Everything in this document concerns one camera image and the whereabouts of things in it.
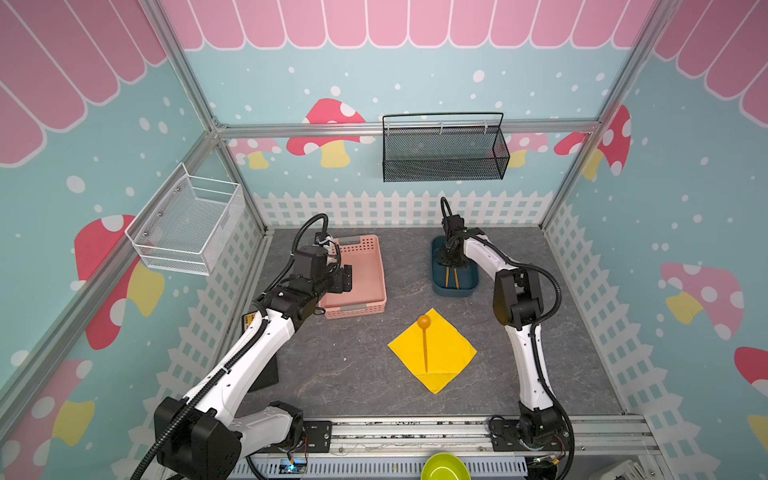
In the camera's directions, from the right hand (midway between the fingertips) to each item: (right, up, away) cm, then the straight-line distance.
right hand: (445, 259), depth 108 cm
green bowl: (-7, -48, -38) cm, 62 cm away
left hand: (-35, -3, -28) cm, 45 cm away
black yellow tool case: (-54, -32, -25) cm, 68 cm away
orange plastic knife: (+3, -6, -3) cm, 7 cm away
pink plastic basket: (-28, -13, -3) cm, 31 cm away
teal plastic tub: (+8, -6, -2) cm, 10 cm away
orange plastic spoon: (-9, -20, -14) cm, 26 cm away
